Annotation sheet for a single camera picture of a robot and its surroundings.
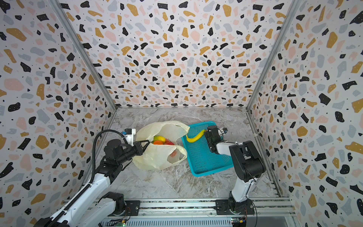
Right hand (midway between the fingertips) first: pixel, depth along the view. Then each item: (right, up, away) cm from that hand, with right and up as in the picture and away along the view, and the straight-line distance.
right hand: (204, 128), depth 98 cm
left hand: (-32, -5, -23) cm, 39 cm away
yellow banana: (-7, -8, +2) cm, 10 cm away
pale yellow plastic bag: (-28, -14, -24) cm, 39 cm away
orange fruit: (-31, -9, -5) cm, 33 cm away
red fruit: (-25, -9, -3) cm, 26 cm away
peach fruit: (-18, -11, -27) cm, 34 cm away
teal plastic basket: (-2, -20, -7) cm, 22 cm away
